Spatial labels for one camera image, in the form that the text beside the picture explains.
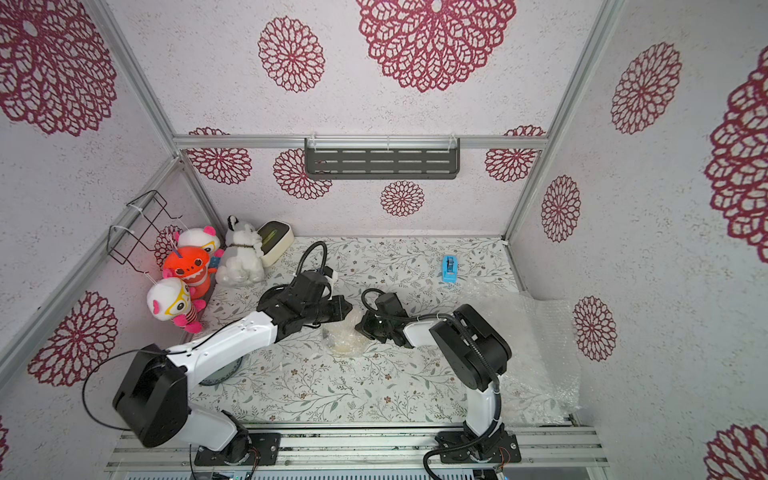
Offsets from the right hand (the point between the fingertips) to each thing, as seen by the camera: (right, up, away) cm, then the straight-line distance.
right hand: (351, 324), depth 93 cm
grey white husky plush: (-37, +19, +7) cm, 42 cm away
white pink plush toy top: (-47, +27, +2) cm, 54 cm away
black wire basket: (-55, +29, -13) cm, 63 cm away
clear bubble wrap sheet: (+54, -14, -9) cm, 56 cm away
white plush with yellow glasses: (-47, +9, -13) cm, 50 cm away
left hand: (+1, +6, -9) cm, 11 cm away
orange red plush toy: (-47, +19, -5) cm, 51 cm away
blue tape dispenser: (+35, +18, +16) cm, 42 cm away
